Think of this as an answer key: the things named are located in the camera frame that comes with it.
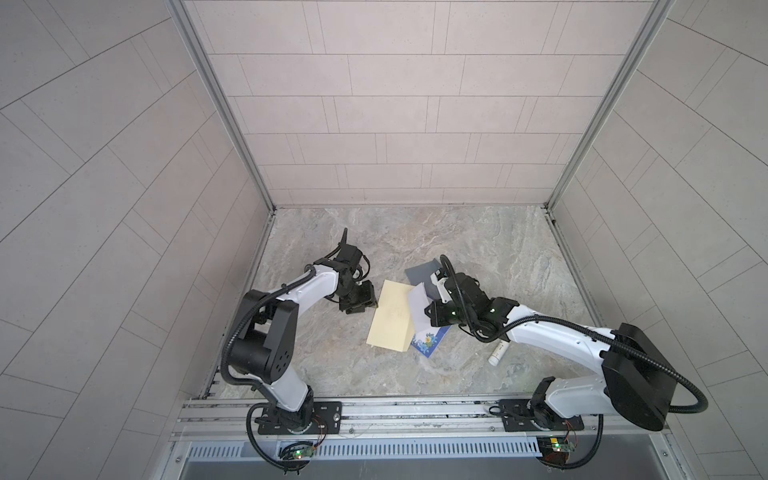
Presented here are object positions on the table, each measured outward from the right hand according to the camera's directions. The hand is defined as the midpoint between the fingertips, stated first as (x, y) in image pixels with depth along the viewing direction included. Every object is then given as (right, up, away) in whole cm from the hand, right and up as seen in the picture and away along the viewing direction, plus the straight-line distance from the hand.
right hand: (421, 315), depth 81 cm
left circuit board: (-28, -25, -16) cm, 41 cm away
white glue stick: (+21, -10, -1) cm, 23 cm away
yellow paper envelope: (-8, -5, +7) cm, 11 cm away
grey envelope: (+2, +9, +18) cm, 20 cm away
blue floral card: (+2, -9, +2) cm, 10 cm away
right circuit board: (+30, -27, -13) cm, 42 cm away
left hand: (-12, +2, +7) cm, 14 cm away
